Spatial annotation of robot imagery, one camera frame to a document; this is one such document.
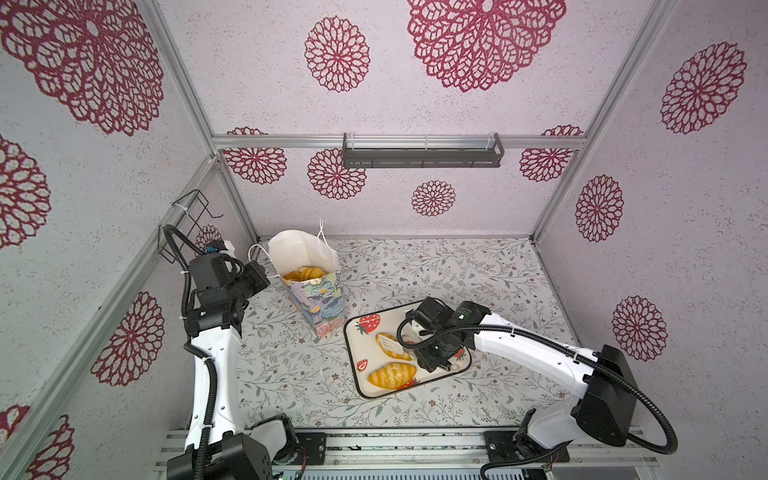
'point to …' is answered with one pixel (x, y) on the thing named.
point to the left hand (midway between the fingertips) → (263, 273)
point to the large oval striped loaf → (392, 376)
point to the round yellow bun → (305, 273)
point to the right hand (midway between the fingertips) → (423, 355)
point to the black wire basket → (183, 215)
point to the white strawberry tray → (378, 363)
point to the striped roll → (404, 356)
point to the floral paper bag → (321, 301)
